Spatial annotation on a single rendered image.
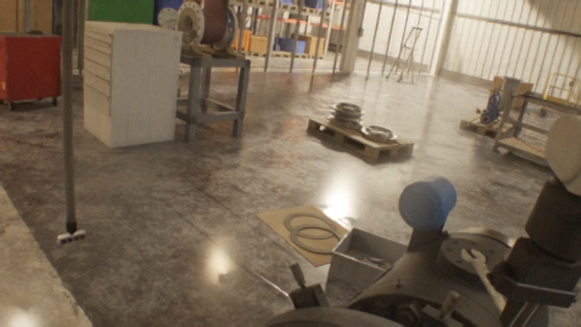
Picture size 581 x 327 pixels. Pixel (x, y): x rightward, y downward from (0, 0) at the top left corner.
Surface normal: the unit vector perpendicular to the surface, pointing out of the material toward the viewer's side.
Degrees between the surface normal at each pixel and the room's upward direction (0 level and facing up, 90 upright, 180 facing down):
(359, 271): 90
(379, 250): 90
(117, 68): 90
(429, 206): 90
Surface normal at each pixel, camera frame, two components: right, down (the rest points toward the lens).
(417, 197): -0.60, 0.18
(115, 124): 0.71, 0.33
